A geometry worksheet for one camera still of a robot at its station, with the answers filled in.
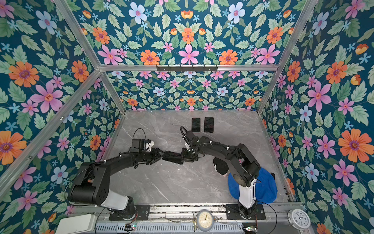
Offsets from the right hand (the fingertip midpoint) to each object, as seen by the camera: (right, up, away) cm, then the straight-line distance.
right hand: (181, 159), depth 87 cm
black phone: (+19, +21, +24) cm, 37 cm away
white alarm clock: (+59, -25, -18) cm, 67 cm away
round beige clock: (+13, -25, -19) cm, 34 cm away
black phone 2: (-5, -1, +9) cm, 11 cm away
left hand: (-11, +4, +2) cm, 11 cm away
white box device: (-44, -25, -21) cm, 55 cm away
